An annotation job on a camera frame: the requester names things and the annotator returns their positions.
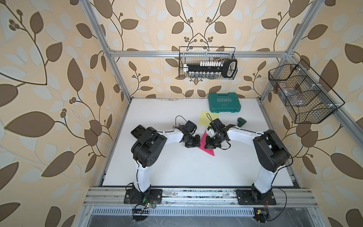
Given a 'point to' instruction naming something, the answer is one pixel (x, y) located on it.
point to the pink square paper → (203, 144)
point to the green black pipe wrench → (241, 122)
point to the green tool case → (224, 102)
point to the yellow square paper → (206, 117)
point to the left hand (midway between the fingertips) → (199, 143)
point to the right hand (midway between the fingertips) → (204, 147)
